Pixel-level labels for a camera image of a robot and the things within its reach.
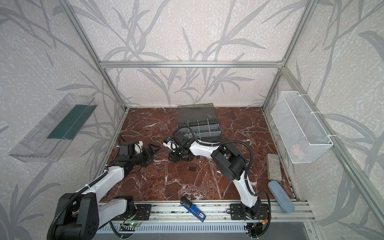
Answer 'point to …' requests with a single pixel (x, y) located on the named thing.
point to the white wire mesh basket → (304, 136)
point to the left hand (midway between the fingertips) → (159, 147)
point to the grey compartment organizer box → (202, 119)
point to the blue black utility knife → (193, 209)
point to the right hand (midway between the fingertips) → (171, 152)
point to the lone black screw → (191, 168)
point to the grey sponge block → (274, 167)
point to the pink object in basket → (296, 150)
